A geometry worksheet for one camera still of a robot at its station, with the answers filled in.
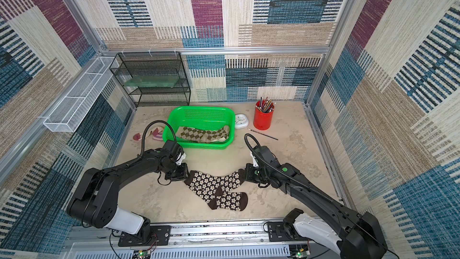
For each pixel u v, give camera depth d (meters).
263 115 1.02
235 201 0.81
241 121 1.08
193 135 1.02
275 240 0.73
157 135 1.02
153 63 1.02
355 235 0.39
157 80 1.03
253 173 0.69
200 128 1.08
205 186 0.85
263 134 1.02
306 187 0.49
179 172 0.79
